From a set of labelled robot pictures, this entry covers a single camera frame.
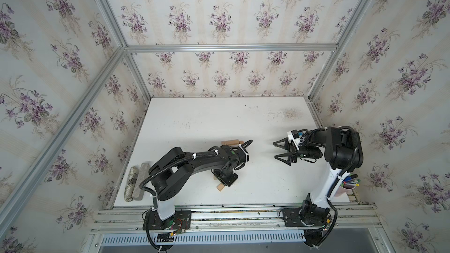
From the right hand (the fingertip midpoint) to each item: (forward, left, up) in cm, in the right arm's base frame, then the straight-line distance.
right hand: (278, 152), depth 86 cm
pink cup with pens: (-15, -28, +1) cm, 32 cm away
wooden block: (+8, +23, -5) cm, 25 cm away
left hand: (-13, +25, -8) cm, 30 cm away
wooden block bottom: (-15, +29, -7) cm, 33 cm away
